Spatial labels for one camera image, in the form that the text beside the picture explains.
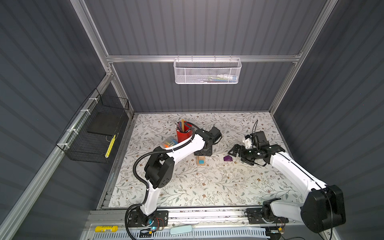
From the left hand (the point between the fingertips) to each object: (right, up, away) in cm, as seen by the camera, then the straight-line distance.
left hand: (204, 152), depth 89 cm
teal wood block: (-1, -6, +1) cm, 6 cm away
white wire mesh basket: (+5, +62, +34) cm, 71 cm away
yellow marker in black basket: (-45, +5, -22) cm, 50 cm away
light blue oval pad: (-12, -34, -18) cm, 41 cm away
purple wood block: (+15, -5, +4) cm, 16 cm away
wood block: (-2, -3, -1) cm, 4 cm away
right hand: (+18, -1, -6) cm, 19 cm away
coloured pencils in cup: (-14, +16, +7) cm, 22 cm away
